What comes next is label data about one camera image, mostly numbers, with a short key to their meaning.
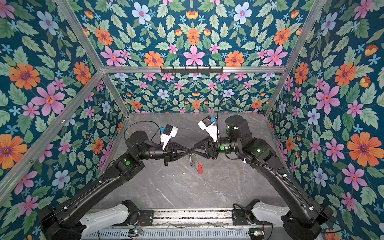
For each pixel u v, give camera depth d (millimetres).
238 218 734
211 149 486
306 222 364
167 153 521
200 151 536
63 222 382
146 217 736
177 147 561
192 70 933
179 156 575
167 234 766
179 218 749
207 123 506
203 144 501
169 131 523
